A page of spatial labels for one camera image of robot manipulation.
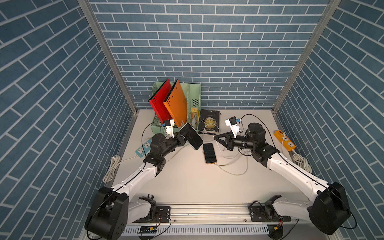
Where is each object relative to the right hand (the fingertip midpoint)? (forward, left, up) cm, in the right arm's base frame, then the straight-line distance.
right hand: (216, 139), depth 72 cm
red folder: (+22, +35, +2) cm, 42 cm away
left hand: (+4, +11, -1) cm, 12 cm away
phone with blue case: (+3, +3, -21) cm, 21 cm away
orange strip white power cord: (+5, -55, -26) cm, 61 cm away
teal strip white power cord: (-5, +60, -26) cm, 66 cm away
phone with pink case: (+4, +14, -3) cm, 15 cm away
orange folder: (+36, +28, -10) cm, 47 cm away
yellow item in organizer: (+34, +15, -22) cm, 43 cm away
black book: (+30, +4, -23) cm, 38 cm away
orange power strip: (+18, -49, -24) cm, 57 cm away
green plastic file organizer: (+42, +17, -7) cm, 46 cm away
